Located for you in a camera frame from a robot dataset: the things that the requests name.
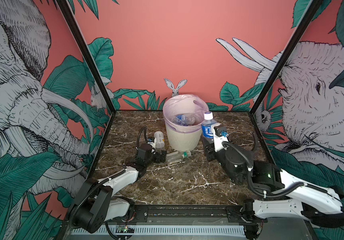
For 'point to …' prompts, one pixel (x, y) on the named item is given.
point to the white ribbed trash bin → (185, 141)
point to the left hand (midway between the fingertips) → (160, 148)
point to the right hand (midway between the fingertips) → (206, 134)
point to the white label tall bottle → (160, 144)
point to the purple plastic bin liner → (184, 104)
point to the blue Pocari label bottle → (179, 119)
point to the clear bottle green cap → (176, 156)
